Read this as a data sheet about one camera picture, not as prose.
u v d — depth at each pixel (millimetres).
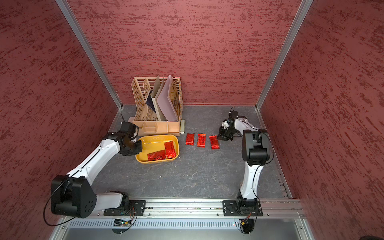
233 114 869
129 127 672
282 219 760
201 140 995
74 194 400
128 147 696
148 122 1023
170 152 871
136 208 760
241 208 673
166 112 974
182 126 1031
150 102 1027
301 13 725
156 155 855
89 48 866
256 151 550
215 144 972
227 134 880
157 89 906
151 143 897
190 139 1001
